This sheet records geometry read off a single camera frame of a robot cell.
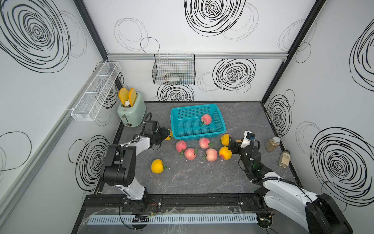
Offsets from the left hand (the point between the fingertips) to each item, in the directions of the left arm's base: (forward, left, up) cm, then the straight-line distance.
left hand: (167, 133), depth 95 cm
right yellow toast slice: (+18, +24, +15) cm, 34 cm away
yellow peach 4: (-13, -41, +15) cm, 45 cm away
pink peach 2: (-15, -15, +1) cm, 21 cm away
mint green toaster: (+8, +22, +7) cm, 25 cm away
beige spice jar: (-15, -72, -1) cm, 74 cm away
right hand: (-8, -42, +9) cm, 44 cm away
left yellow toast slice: (+18, +29, +17) cm, 38 cm away
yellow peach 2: (-22, +3, 0) cm, 22 cm away
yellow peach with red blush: (-4, -38, +2) cm, 38 cm away
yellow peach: (-1, -3, +1) cm, 3 cm away
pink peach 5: (+12, -27, +1) cm, 29 cm away
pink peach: (-9, -9, +1) cm, 13 cm away
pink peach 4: (-15, -28, +1) cm, 32 cm away
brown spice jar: (-8, -65, +4) cm, 66 cm away
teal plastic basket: (+14, -17, -5) cm, 23 cm away
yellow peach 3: (-13, -37, +1) cm, 39 cm away
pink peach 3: (-7, -24, +1) cm, 25 cm away
